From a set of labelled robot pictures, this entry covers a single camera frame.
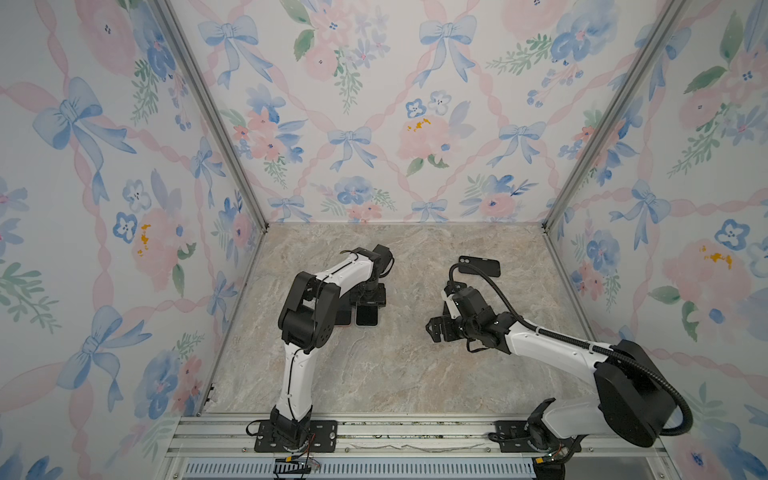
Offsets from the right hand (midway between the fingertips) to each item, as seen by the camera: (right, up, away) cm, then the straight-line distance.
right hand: (438, 323), depth 88 cm
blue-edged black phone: (-21, +1, +7) cm, 22 cm away
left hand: (-20, +4, +9) cm, 22 cm away
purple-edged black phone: (-29, 0, +8) cm, 30 cm away
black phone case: (+23, +16, +21) cm, 35 cm away
